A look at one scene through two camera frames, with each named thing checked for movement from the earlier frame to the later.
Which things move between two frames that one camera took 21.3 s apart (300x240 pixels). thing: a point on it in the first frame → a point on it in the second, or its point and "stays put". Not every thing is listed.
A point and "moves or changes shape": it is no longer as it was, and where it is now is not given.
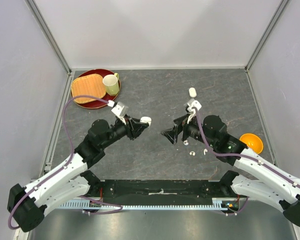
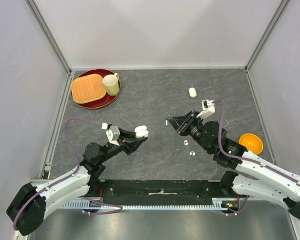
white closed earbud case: (192, 92) stays put
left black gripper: (134, 127) → (130, 145)
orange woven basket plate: (88, 85) stays put
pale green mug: (111, 81) stays put
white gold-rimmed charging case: (146, 119) moves or changes shape
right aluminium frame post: (282, 5) stays put
